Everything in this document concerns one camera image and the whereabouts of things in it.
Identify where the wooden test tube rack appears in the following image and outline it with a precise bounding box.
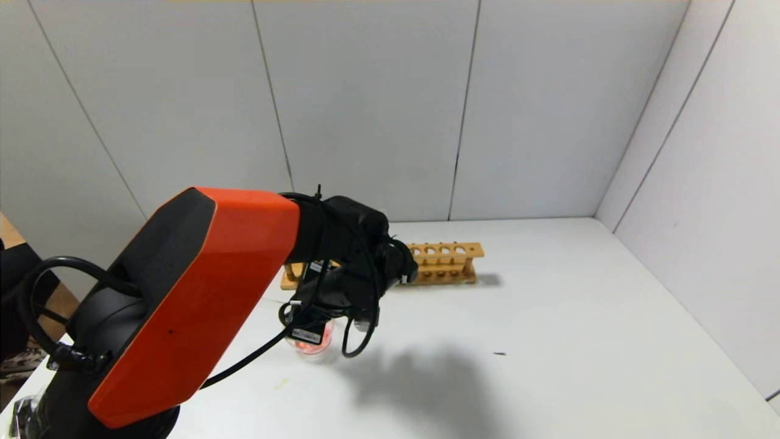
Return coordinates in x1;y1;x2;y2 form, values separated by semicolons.
280;242;486;290

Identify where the clear glass beaker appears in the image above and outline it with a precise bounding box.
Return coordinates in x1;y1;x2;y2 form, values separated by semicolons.
285;317;339;363

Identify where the black trouser leg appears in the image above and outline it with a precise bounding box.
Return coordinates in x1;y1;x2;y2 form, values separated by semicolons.
0;241;60;360

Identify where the grey sneaker shoe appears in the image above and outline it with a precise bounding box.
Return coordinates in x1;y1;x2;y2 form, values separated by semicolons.
0;346;49;384

